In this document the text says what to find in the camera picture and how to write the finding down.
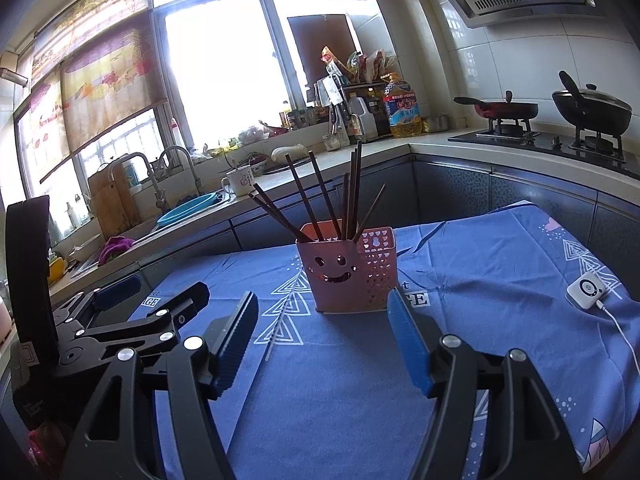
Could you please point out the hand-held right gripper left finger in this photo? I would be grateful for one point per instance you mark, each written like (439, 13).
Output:
(235, 340)

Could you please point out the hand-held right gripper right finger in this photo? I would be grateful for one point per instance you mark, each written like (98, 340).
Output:
(407, 345)

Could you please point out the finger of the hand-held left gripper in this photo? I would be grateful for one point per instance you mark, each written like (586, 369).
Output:
(117, 287)
(170, 305)

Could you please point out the pink plastic utensil holder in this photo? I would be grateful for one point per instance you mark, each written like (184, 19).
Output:
(340, 285)

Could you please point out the bundle of wooden chopsticks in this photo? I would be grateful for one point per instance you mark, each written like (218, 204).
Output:
(355, 190)

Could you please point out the person's left forearm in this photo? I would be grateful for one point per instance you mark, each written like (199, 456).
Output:
(42, 447)

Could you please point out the yellow plastic container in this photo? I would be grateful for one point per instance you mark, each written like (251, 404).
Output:
(56, 267)

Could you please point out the pink cloth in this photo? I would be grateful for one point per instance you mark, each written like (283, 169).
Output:
(115, 249)

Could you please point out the wooden cutting board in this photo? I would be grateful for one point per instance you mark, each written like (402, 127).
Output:
(112, 200)

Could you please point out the blue plastic basin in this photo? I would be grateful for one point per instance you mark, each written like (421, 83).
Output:
(185, 210)

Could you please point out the blue printed tablecloth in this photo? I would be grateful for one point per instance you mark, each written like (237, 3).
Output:
(500, 310)

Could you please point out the steel kitchen faucet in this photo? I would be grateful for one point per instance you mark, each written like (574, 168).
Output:
(157, 195)
(195, 175)

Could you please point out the printed roller blind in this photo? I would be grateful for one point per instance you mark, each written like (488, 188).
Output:
(45, 130)
(110, 85)

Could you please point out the white mug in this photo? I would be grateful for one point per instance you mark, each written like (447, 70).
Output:
(241, 180)

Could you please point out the white radish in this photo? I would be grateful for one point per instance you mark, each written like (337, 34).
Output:
(290, 151)

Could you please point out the white plastic jug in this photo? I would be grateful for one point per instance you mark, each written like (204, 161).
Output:
(361, 120)

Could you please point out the yellow cooking oil bottle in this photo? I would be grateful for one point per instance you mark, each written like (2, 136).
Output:
(400, 110)

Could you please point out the black gas stove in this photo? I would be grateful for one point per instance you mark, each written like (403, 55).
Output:
(525, 137)

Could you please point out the black countertop rack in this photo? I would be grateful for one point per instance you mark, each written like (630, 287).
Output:
(375, 90)

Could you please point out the red frying pan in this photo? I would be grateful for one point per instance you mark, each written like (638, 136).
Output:
(510, 109)

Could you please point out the pile of snack packets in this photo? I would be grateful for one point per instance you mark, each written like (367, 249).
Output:
(365, 62)

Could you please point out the black wok with lid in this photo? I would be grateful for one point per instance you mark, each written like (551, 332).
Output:
(592, 110)

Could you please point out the brown cardboard sheet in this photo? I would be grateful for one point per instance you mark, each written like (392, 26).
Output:
(320, 45)

